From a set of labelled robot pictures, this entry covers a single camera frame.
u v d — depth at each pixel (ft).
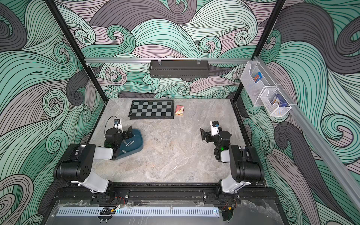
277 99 2.19
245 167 1.47
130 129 2.90
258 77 2.73
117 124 2.62
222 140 2.30
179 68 3.13
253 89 2.78
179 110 3.63
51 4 2.30
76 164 1.51
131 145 3.02
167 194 2.45
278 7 2.34
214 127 2.59
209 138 2.69
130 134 2.88
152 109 3.61
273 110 2.18
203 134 2.77
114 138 2.39
